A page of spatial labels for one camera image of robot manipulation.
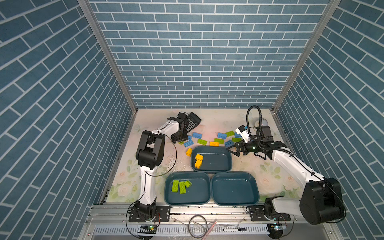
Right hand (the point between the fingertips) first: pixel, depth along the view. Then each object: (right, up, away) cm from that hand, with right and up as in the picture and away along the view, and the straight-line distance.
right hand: (231, 145), depth 82 cm
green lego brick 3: (-27, -23, -1) cm, 36 cm away
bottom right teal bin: (+2, -25, +1) cm, 25 cm away
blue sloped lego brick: (+2, -2, +17) cm, 17 cm away
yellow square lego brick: (-19, -13, +6) cm, 24 cm away
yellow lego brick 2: (-18, -9, +9) cm, 22 cm away
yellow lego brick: (-8, -2, +17) cm, 19 cm away
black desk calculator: (-23, +14, +29) cm, 39 cm away
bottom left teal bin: (-18, -27, +1) cm, 33 cm away
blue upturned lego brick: (-25, -2, +18) cm, 31 cm away
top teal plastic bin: (-10, -10, +11) cm, 18 cm away
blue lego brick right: (-2, +4, +20) cm, 20 cm away
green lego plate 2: (+4, +5, +23) cm, 23 cm away
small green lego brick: (-24, -21, -2) cm, 32 cm away
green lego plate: (-31, -23, -1) cm, 39 cm away
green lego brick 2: (-3, 0, +20) cm, 20 cm away
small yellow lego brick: (-24, -6, +11) cm, 27 cm away
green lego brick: (-16, -1, +19) cm, 25 cm away
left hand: (-30, +1, +19) cm, 35 cm away
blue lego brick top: (-20, +4, +20) cm, 28 cm away
